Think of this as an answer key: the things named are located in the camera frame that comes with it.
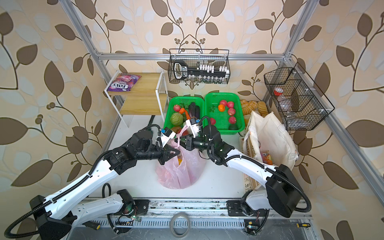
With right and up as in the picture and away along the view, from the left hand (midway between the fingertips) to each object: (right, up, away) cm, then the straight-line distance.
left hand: (180, 152), depth 66 cm
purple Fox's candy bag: (-34, +36, +18) cm, 53 cm away
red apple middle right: (+33, +20, +42) cm, 57 cm away
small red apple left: (+18, +13, +36) cm, 42 cm away
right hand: (-3, +4, +4) cm, 6 cm away
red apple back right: (+34, +26, +49) cm, 65 cm away
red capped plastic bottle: (+52, +30, +14) cm, 62 cm away
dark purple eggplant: (+5, +21, +42) cm, 47 cm away
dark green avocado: (+32, +9, +34) cm, 48 cm away
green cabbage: (-7, +15, +35) cm, 38 cm away
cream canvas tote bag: (+47, +3, +17) cm, 50 cm away
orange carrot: (-4, +21, +46) cm, 51 cm away
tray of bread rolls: (+47, +24, +46) cm, 70 cm away
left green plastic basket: (-8, +29, +46) cm, 55 cm away
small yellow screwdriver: (+58, -35, +3) cm, 68 cm away
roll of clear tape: (-3, -33, +6) cm, 33 cm away
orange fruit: (+26, +24, +46) cm, 58 cm away
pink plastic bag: (+1, -10, +4) cm, 11 cm away
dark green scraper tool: (-27, +14, +45) cm, 54 cm away
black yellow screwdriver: (-41, -34, +1) cm, 53 cm away
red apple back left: (+28, +28, +49) cm, 63 cm away
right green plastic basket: (+20, +30, +52) cm, 63 cm away
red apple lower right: (+32, +14, +39) cm, 52 cm away
